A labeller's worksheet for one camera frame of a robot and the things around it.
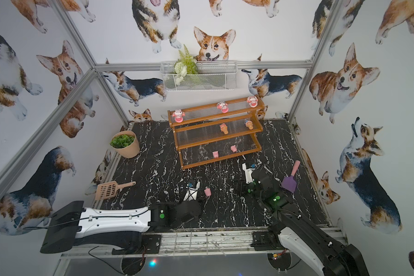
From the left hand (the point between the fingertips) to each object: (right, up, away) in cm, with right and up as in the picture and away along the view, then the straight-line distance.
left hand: (206, 199), depth 76 cm
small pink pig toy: (+4, +17, +24) cm, 30 cm away
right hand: (+12, +7, +4) cm, 14 cm away
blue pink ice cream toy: (+23, +35, +19) cm, 45 cm away
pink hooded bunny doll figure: (-14, +39, +5) cm, 41 cm away
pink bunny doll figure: (+8, +43, +9) cm, 44 cm away
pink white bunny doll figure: (+22, +46, +11) cm, 52 cm away
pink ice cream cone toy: (+8, +32, +18) cm, 38 cm away
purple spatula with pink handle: (+43, +3, +16) cm, 46 cm away
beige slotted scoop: (-52, 0, +14) cm, 53 cm away
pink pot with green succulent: (-45, +24, +16) cm, 53 cm away
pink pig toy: (+14, +21, +27) cm, 37 cm away
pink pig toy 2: (0, -1, +13) cm, 13 cm away
